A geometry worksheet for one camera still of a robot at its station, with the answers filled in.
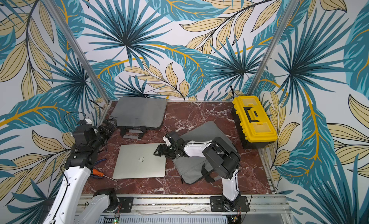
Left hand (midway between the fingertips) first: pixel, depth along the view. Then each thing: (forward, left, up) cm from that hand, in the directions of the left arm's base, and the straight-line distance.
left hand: (113, 126), depth 74 cm
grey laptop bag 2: (-13, -43, -22) cm, 50 cm away
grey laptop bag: (+26, 0, -22) cm, 34 cm away
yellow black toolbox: (+5, -79, -8) cm, 79 cm away
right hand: (-5, -21, -22) cm, 31 cm away
